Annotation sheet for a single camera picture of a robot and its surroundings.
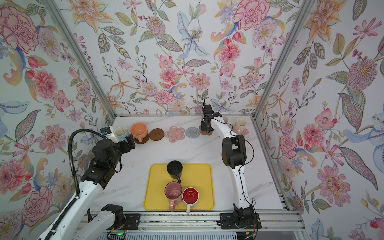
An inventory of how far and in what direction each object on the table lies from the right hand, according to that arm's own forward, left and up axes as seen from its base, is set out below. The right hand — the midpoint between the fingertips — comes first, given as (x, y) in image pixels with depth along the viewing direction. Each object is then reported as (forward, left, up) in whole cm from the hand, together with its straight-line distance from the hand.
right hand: (207, 127), depth 106 cm
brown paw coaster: (0, +1, -6) cm, 6 cm away
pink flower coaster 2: (+1, -28, -5) cm, 29 cm away
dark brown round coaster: (-4, +37, -5) cm, 37 cm away
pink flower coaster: (-2, +23, -6) cm, 24 cm away
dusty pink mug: (-45, +19, -4) cm, 49 cm away
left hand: (-26, +42, +20) cm, 54 cm away
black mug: (-32, +19, -1) cm, 38 cm away
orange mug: (-4, +49, -1) cm, 49 cm away
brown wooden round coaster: (-14, +44, +1) cm, 46 cm away
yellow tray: (-35, +5, -5) cm, 35 cm away
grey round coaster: (-1, +11, -5) cm, 12 cm away
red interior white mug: (-46, +10, -6) cm, 48 cm away
